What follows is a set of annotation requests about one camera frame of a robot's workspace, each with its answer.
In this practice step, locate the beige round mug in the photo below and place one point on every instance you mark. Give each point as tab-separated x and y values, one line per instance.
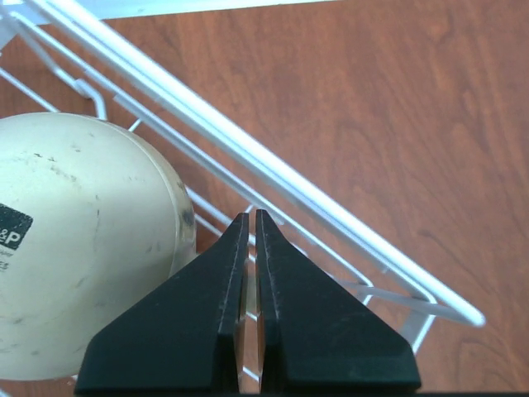
93	218

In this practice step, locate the white wire dish rack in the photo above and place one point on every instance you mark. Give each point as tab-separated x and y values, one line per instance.
217	195

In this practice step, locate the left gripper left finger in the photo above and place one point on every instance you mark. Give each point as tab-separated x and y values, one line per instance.
185	336

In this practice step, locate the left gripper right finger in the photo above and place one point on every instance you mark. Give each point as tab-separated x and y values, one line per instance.
315	336

